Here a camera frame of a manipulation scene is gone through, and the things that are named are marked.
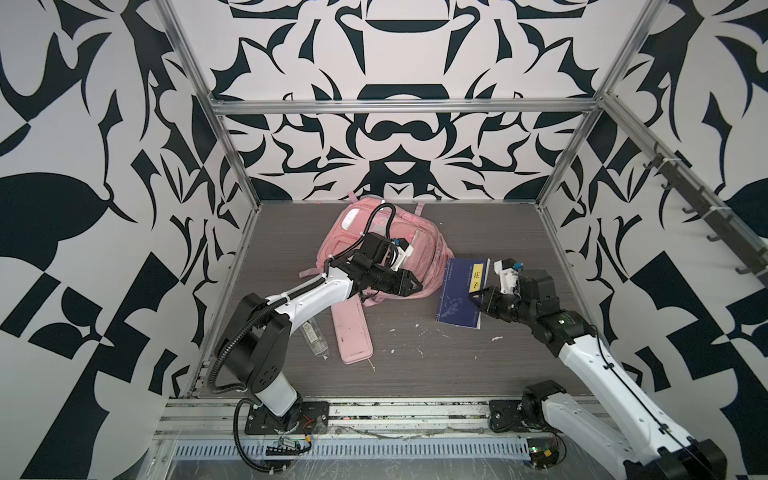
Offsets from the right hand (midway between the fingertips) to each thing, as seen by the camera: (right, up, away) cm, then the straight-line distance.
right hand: (470, 294), depth 77 cm
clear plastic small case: (-42, -14, +8) cm, 44 cm away
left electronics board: (-45, -33, -7) cm, 56 cm away
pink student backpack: (-7, +9, +19) cm, 22 cm away
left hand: (-13, +3, +4) cm, 13 cm away
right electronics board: (+15, -36, -6) cm, 39 cm away
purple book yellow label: (0, +4, +7) cm, 8 cm away
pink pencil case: (-31, -12, +8) cm, 34 cm away
